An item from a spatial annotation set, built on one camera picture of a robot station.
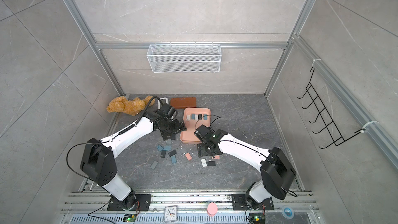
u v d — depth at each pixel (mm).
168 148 921
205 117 1070
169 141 934
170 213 691
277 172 423
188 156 880
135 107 953
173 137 980
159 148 906
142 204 735
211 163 864
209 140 601
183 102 1141
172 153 900
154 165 856
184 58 1007
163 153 903
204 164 856
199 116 1068
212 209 646
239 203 733
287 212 714
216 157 894
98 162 444
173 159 875
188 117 1042
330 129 641
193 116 1078
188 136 998
